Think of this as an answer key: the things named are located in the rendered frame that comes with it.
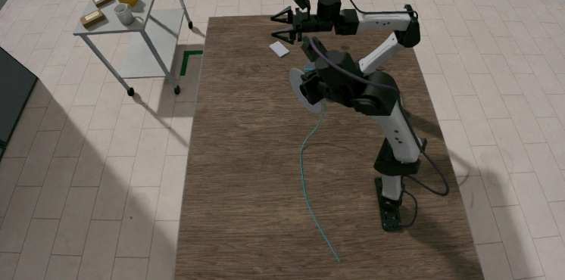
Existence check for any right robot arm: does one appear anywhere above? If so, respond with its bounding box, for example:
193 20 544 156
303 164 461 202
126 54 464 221
314 0 420 75

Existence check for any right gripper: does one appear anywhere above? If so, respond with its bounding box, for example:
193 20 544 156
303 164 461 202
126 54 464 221
270 0 317 45

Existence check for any grey cable reel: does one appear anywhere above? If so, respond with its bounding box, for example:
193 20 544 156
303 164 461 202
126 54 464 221
289 59 335 114

